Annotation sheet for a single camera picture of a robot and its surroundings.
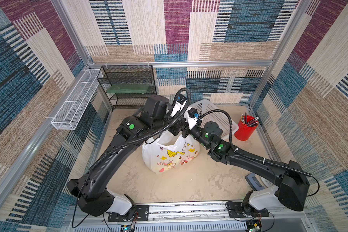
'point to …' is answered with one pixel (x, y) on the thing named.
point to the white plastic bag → (166, 152)
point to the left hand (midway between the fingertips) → (185, 119)
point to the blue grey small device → (254, 182)
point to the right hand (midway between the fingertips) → (180, 116)
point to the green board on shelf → (127, 88)
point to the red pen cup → (243, 132)
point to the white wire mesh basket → (69, 115)
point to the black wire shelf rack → (128, 74)
